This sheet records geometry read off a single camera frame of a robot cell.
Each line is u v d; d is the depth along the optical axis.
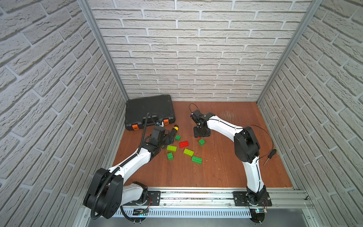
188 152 0.90
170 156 0.86
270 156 0.89
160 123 0.77
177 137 0.97
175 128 1.01
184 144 0.94
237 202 0.74
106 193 0.40
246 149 0.54
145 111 1.07
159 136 0.67
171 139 0.79
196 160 0.87
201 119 0.71
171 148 0.91
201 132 0.83
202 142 0.92
